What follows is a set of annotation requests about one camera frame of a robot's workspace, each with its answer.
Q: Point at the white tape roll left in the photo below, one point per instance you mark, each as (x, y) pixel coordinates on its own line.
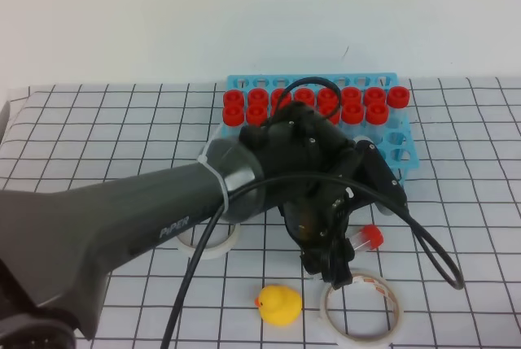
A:
(223, 239)

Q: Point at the back row tube six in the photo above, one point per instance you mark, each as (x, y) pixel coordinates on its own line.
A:
(350, 94)

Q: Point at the back row tube one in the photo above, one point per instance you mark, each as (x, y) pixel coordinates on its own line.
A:
(233, 98)

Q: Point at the blue test tube rack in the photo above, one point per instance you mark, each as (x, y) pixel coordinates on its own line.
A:
(401, 149)

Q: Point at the row tube five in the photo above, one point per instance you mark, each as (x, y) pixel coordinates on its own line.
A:
(327, 97)
(331, 112)

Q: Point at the back row tube three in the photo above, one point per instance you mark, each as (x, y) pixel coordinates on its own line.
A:
(279, 100)

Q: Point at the back row tube seven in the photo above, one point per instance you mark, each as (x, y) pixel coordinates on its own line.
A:
(374, 95)

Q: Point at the yellow rubber duck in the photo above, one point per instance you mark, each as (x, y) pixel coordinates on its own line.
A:
(279, 305)

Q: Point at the front row tube two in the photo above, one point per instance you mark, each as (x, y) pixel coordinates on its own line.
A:
(256, 115)

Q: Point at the back row tube eight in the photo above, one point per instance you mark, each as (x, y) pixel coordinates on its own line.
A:
(397, 101)

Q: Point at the back row tube two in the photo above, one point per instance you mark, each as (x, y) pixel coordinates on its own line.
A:
(258, 97)

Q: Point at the row tube seven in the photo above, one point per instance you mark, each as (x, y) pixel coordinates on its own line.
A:
(374, 95)
(376, 118)

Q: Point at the white checkered table cloth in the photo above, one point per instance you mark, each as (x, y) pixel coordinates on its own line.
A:
(465, 192)

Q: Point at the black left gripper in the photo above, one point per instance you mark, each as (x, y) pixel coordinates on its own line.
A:
(317, 177)

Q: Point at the row tube six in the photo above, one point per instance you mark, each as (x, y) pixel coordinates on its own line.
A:
(350, 94)
(352, 119)

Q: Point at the row tube two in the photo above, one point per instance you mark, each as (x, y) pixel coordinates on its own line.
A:
(256, 115)
(258, 97)

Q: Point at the white tape roll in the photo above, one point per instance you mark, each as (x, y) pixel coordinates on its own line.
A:
(367, 313)
(223, 239)

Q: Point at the row tube one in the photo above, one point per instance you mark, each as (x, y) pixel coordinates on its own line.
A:
(233, 120)
(233, 98)

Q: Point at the front row tube seven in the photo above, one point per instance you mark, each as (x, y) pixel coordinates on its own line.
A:
(376, 118)

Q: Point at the white tape roll right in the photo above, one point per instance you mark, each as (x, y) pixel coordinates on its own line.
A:
(367, 313)

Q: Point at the front row tube one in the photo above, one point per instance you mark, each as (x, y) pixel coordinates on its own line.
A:
(233, 120)

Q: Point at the red capped test tube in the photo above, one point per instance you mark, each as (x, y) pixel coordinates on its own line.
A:
(368, 238)

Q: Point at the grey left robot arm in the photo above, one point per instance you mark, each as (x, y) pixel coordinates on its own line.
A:
(57, 249)

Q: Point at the back row tube four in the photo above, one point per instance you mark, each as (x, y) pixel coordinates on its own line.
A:
(305, 95)

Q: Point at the front row tube five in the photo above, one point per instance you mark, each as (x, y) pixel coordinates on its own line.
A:
(331, 112)

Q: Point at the back row tube five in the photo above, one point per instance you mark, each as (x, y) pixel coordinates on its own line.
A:
(327, 97)

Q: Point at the front row tube six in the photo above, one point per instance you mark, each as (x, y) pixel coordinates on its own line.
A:
(352, 119)

